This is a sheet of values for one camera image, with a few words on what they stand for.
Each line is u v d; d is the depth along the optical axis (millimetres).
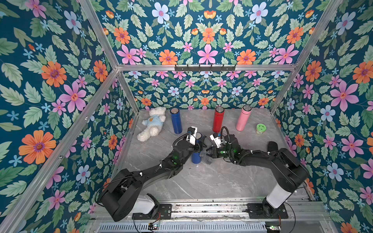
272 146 973
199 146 714
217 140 821
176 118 948
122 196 420
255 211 735
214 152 784
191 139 689
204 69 912
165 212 731
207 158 820
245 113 929
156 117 1022
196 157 823
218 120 982
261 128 1031
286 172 471
